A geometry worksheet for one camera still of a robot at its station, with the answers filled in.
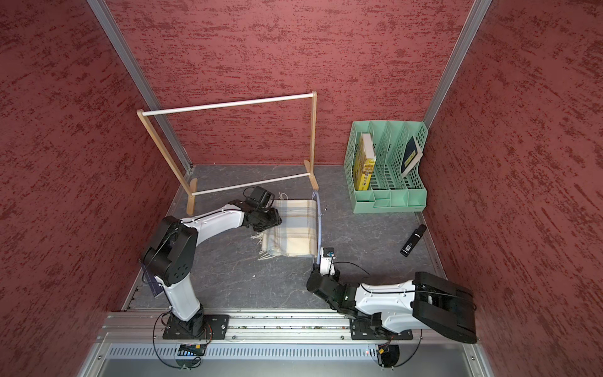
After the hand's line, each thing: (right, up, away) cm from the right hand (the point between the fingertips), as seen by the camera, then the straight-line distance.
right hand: (314, 270), depth 85 cm
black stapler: (+41, +9, +9) cm, 43 cm away
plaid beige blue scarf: (-7, +12, +7) cm, 15 cm away
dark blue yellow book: (+46, +47, +21) cm, 69 cm away
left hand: (-15, +15, +8) cm, 23 cm away
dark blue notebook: (-57, -5, -4) cm, 57 cm away
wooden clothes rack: (-57, +30, +22) cm, 68 cm away
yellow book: (+20, +41, +4) cm, 46 cm away
